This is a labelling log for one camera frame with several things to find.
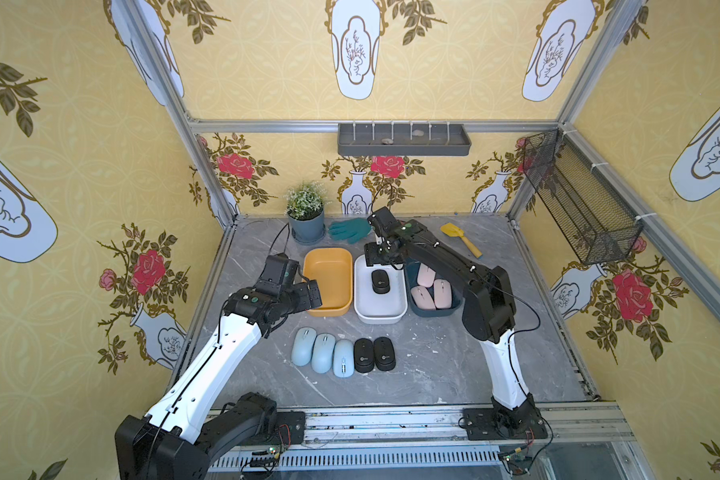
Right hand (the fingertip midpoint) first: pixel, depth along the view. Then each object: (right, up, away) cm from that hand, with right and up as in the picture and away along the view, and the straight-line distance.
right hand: (372, 262), depth 94 cm
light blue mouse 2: (-14, -25, -11) cm, 31 cm away
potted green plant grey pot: (-23, +18, +9) cm, 30 cm away
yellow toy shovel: (+32, +11, +21) cm, 40 cm away
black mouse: (-3, -25, -11) cm, 28 cm away
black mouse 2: (+3, -25, -11) cm, 27 cm away
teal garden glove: (-8, +11, +22) cm, 26 cm away
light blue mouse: (-20, -24, -9) cm, 33 cm away
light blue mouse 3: (-8, -26, -12) cm, 30 cm away
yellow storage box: (-14, -3, +11) cm, 18 cm away
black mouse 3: (+3, -6, +4) cm, 8 cm away
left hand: (-17, -8, -15) cm, 24 cm away
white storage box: (0, -14, -2) cm, 14 cm away
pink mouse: (+16, -11, +1) cm, 20 cm away
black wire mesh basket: (+63, +12, -11) cm, 65 cm away
